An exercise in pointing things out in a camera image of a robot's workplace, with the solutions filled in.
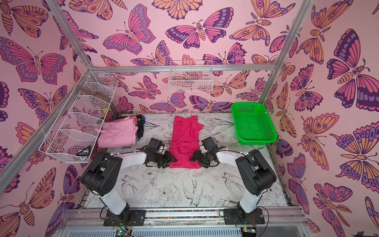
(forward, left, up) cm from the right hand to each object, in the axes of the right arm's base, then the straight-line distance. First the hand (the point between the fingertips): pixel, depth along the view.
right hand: (190, 162), depth 90 cm
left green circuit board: (-36, +31, -2) cm, 47 cm away
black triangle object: (-1, +53, +18) cm, 56 cm away
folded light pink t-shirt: (+18, +50, +5) cm, 53 cm away
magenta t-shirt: (+16, +4, 0) cm, 16 cm away
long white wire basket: (+1, +56, +27) cm, 62 cm away
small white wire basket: (+45, 0, +31) cm, 55 cm away
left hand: (+2, +8, 0) cm, 8 cm away
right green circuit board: (-33, -29, -4) cm, 45 cm away
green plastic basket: (+34, -46, -2) cm, 57 cm away
